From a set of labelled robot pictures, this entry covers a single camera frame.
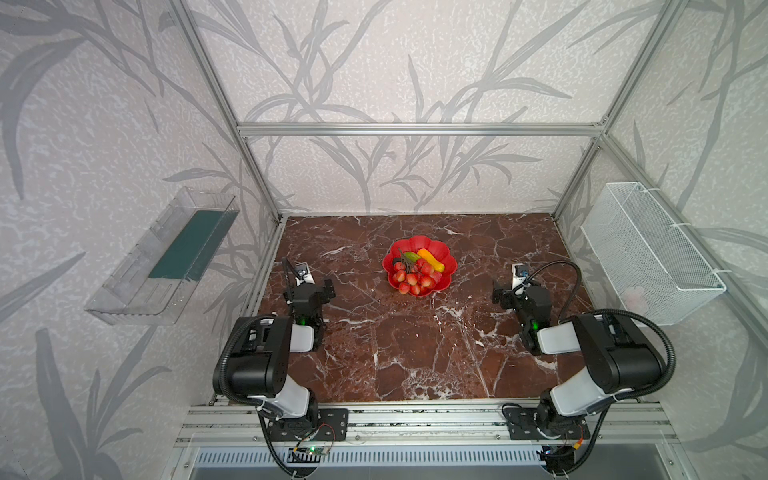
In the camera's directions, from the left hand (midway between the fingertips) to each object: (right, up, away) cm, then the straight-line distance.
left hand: (313, 268), depth 93 cm
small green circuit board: (+8, -41, -23) cm, 48 cm away
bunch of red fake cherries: (+32, -3, -2) cm, 32 cm away
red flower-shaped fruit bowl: (+41, +5, +13) cm, 43 cm away
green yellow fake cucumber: (+31, +3, +8) cm, 33 cm away
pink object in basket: (+86, -6, -20) cm, 89 cm away
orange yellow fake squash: (+36, +4, +12) cm, 38 cm away
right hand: (+63, -1, +1) cm, 63 cm away
